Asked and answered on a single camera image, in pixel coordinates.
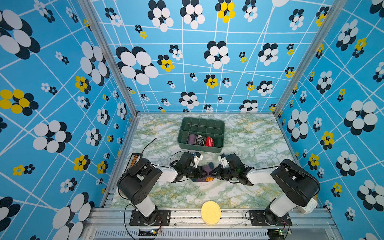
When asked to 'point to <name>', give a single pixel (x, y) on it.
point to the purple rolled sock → (191, 139)
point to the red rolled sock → (209, 142)
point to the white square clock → (309, 207)
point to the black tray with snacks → (134, 158)
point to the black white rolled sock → (200, 140)
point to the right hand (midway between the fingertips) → (210, 174)
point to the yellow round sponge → (211, 213)
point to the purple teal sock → (207, 178)
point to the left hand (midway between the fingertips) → (208, 175)
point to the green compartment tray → (207, 127)
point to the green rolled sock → (218, 142)
